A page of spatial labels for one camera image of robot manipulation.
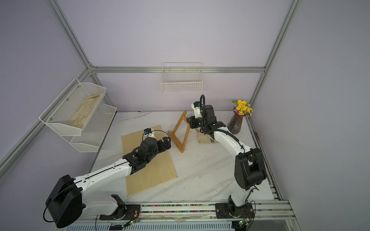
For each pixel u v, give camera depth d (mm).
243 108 888
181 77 952
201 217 731
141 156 616
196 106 764
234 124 983
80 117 764
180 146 936
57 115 670
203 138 1029
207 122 682
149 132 725
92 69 911
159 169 888
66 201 404
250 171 465
